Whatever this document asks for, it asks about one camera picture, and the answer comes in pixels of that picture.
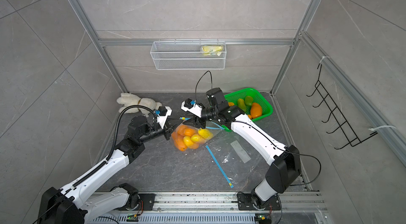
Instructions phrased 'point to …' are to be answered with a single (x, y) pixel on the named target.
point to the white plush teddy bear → (128, 99)
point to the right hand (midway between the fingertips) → (187, 117)
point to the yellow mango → (205, 133)
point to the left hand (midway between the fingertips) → (181, 118)
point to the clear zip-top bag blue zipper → (186, 137)
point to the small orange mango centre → (188, 131)
